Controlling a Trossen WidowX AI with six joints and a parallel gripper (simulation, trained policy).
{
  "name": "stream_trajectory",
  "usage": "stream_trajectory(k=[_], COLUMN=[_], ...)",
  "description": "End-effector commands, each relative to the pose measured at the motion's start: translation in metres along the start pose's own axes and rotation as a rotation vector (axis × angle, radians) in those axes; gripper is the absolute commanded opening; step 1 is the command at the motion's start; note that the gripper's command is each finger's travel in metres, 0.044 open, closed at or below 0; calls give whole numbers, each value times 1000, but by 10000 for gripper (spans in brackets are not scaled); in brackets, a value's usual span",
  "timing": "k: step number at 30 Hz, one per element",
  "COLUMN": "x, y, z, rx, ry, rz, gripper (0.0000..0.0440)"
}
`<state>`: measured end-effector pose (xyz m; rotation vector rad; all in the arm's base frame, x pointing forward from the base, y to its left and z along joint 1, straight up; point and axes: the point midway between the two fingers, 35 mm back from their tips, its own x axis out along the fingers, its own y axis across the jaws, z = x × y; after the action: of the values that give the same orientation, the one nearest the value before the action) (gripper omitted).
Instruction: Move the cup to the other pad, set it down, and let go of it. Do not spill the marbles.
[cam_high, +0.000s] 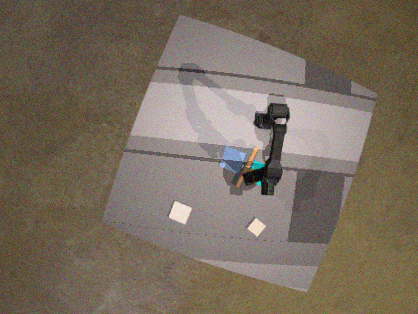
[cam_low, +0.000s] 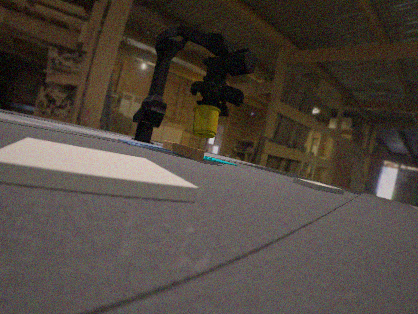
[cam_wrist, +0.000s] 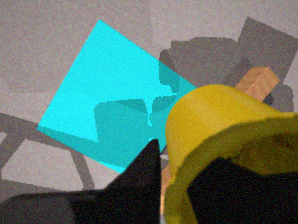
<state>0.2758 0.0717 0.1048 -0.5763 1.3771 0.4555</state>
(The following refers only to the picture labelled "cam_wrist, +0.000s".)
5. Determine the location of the orange flat strip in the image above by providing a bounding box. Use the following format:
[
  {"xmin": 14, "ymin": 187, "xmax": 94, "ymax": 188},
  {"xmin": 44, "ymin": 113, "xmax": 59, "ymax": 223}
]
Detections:
[{"xmin": 161, "ymin": 67, "xmax": 280, "ymax": 214}]

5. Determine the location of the yellow cup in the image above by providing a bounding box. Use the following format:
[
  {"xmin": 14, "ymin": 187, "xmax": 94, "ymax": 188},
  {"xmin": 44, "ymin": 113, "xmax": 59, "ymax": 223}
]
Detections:
[{"xmin": 163, "ymin": 84, "xmax": 298, "ymax": 224}]

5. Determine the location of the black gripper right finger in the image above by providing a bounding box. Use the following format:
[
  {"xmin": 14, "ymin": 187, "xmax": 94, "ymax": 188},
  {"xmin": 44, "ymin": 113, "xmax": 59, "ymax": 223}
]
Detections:
[{"xmin": 187, "ymin": 157, "xmax": 298, "ymax": 224}]

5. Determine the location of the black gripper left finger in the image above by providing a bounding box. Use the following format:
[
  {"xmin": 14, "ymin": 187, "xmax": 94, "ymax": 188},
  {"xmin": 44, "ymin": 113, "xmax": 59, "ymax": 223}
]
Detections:
[{"xmin": 0, "ymin": 139, "xmax": 162, "ymax": 224}]

